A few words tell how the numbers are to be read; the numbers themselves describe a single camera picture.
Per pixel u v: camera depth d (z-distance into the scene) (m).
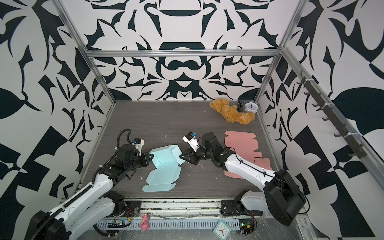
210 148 0.63
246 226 0.71
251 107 1.14
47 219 0.41
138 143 0.76
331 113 0.55
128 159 0.66
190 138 0.70
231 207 0.74
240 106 1.16
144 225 0.67
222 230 0.67
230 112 1.02
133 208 0.74
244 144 0.96
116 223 0.73
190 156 0.68
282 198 0.41
